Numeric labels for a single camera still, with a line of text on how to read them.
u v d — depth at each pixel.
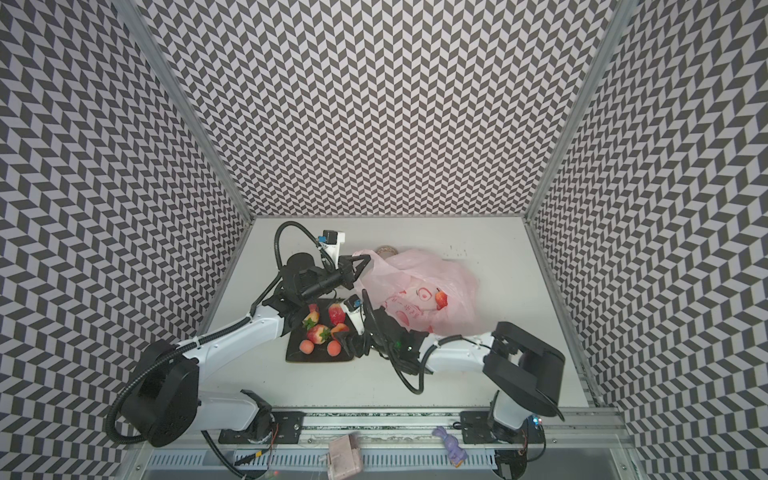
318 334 0.83
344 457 0.65
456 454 0.68
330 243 0.72
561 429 0.75
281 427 0.72
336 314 0.88
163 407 0.40
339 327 0.85
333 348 0.83
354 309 0.68
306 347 0.82
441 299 0.91
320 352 0.83
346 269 0.68
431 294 0.98
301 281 0.61
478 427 0.72
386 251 1.07
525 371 0.44
